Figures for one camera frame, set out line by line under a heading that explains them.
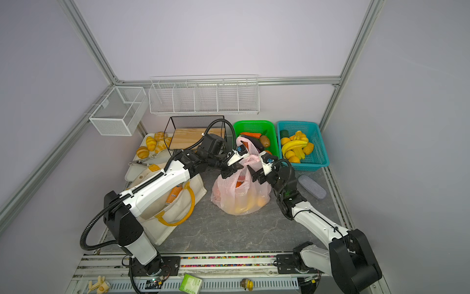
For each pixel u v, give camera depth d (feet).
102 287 2.20
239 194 2.49
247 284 2.23
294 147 3.57
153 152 3.67
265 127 3.84
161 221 2.24
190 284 2.24
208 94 3.25
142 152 3.57
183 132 3.35
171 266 2.42
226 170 2.23
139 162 3.50
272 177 2.27
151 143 3.77
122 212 1.39
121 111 3.20
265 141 3.66
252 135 3.82
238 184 2.51
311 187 3.07
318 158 3.16
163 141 3.80
